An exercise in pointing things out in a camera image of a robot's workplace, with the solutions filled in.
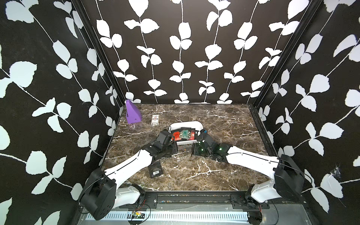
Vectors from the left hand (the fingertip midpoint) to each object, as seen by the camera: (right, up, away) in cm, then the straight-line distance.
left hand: (179, 145), depth 84 cm
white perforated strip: (-1, -33, -13) cm, 36 cm away
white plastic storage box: (+12, +12, +18) cm, 25 cm away
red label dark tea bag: (-3, +4, +13) cm, 13 cm away
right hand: (+6, -1, -2) cm, 6 cm away
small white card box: (-20, +15, +24) cm, 35 cm away
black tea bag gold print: (-15, -15, +1) cm, 21 cm away
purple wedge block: (-36, +19, +20) cm, 46 cm away
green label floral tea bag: (+3, +5, +12) cm, 13 cm away
